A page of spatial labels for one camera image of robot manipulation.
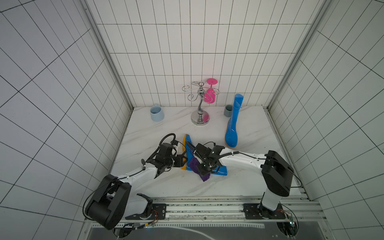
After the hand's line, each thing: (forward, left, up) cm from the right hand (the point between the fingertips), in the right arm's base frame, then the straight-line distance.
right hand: (200, 167), depth 85 cm
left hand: (+3, +11, +1) cm, 11 cm away
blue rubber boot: (+23, -20, +2) cm, 31 cm away
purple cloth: (+1, +5, +3) cm, 6 cm away
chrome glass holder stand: (+40, +2, -2) cm, 40 cm away
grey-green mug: (+43, -19, +4) cm, 47 cm away
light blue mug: (+37, +34, +4) cm, 50 cm away
